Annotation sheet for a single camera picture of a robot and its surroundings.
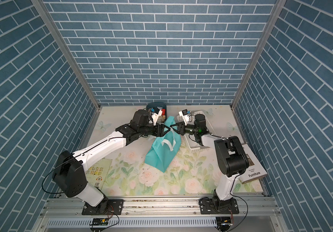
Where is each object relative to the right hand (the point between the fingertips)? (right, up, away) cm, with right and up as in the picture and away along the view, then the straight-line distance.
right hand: (173, 126), depth 88 cm
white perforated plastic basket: (+13, -12, -2) cm, 18 cm away
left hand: (-2, -1, -9) cm, 9 cm away
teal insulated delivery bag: (-5, -11, -9) cm, 15 cm away
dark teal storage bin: (-15, +15, +27) cm, 34 cm away
